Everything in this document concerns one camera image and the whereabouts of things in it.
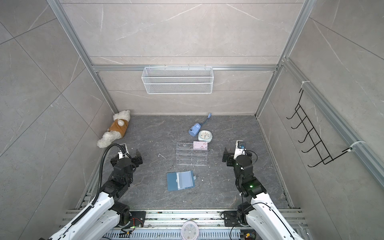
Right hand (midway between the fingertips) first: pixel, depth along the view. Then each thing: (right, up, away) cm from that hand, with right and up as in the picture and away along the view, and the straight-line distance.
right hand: (234, 147), depth 79 cm
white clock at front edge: (-23, -38, -10) cm, 46 cm away
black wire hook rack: (+31, -1, -21) cm, 37 cm away
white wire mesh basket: (-33, +43, +21) cm, 58 cm away
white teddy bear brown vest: (-74, +9, +21) cm, 78 cm away
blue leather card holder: (-30, -20, +7) cm, 36 cm away
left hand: (-58, -2, +1) cm, 58 cm away
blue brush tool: (-22, +9, +25) cm, 34 cm away
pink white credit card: (-18, 0, +12) cm, 22 cm away
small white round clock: (-14, +5, +25) cm, 29 cm away
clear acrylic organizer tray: (-22, -6, +14) cm, 27 cm away
